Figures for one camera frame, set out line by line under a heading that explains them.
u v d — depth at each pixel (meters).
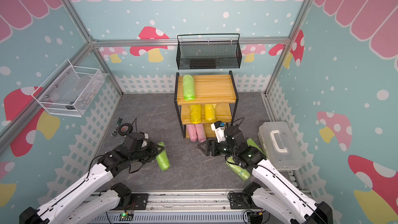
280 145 0.80
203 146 0.65
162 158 0.74
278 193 0.45
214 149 0.63
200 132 0.94
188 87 0.72
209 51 0.94
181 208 0.73
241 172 0.79
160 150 0.75
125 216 0.73
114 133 0.97
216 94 0.74
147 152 0.68
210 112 0.83
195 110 0.83
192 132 0.94
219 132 0.66
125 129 1.00
